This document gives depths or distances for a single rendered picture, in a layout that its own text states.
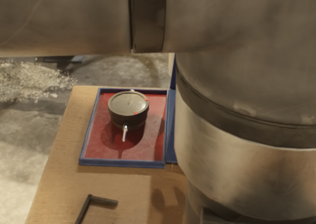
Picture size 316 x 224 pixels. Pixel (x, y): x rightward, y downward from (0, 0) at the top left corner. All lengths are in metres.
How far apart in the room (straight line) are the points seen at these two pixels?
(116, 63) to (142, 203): 1.17
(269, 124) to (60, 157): 0.46
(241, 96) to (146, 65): 1.49
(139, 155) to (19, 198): 0.67
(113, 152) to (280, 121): 0.45
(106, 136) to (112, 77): 0.98
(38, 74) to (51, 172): 1.08
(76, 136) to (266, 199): 0.47
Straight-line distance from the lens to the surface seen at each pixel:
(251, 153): 0.17
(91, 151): 0.60
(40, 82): 1.60
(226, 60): 0.15
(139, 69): 1.62
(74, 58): 1.70
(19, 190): 1.23
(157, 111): 0.65
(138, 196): 0.54
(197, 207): 0.23
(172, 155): 0.56
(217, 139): 0.17
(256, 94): 0.15
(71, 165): 0.59
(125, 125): 0.60
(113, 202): 0.53
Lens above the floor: 0.88
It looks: 38 degrees down
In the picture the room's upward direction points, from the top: straight up
